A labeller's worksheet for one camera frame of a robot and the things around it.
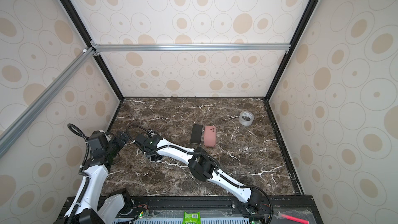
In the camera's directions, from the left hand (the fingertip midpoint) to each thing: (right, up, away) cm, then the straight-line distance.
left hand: (127, 134), depth 82 cm
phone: (+45, -4, +17) cm, 48 cm away
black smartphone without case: (+36, -2, +18) cm, 40 cm away
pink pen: (+82, -37, -12) cm, 90 cm away
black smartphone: (+15, -12, -1) cm, 20 cm away
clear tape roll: (+71, +7, +26) cm, 76 cm away
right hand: (+14, -10, +13) cm, 21 cm away
